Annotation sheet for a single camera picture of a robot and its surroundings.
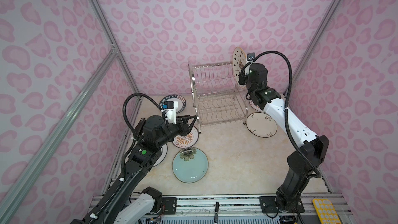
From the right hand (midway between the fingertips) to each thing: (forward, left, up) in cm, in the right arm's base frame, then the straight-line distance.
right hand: (248, 65), depth 77 cm
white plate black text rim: (+12, +41, -39) cm, 58 cm away
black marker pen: (-57, +16, -40) cm, 72 cm away
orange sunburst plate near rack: (-22, +35, -40) cm, 58 cm away
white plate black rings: (-29, +45, -39) cm, 66 cm away
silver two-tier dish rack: (-6, +15, -17) cm, 23 cm away
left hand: (-27, +26, -6) cm, 37 cm away
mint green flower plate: (-36, +29, -39) cm, 61 cm away
